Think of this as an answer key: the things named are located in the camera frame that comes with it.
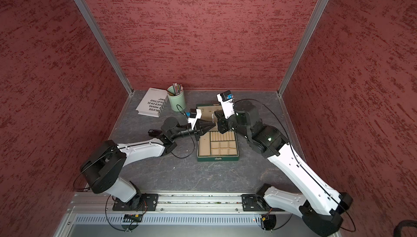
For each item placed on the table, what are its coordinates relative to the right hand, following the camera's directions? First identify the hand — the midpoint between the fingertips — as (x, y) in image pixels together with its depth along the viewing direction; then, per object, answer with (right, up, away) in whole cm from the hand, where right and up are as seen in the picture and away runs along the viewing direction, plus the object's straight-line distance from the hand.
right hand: (215, 116), depth 65 cm
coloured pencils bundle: (-24, +15, +38) cm, 48 cm away
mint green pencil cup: (-25, +6, +39) cm, 47 cm away
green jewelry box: (-1, -18, +23) cm, 29 cm away
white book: (-43, +6, +44) cm, 62 cm away
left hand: (0, -5, +8) cm, 10 cm away
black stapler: (-37, -12, +32) cm, 51 cm away
